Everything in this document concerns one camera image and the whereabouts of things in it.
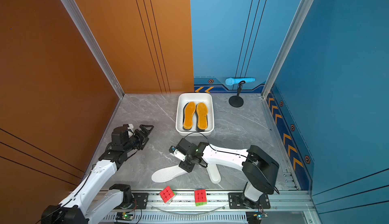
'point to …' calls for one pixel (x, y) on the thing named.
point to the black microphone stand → (237, 101)
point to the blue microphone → (231, 81)
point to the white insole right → (214, 173)
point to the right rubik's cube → (200, 197)
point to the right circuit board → (255, 217)
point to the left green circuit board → (120, 216)
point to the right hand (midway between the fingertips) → (185, 162)
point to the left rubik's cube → (167, 194)
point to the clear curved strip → (191, 214)
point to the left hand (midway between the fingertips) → (153, 129)
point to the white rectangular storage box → (182, 99)
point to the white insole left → (166, 174)
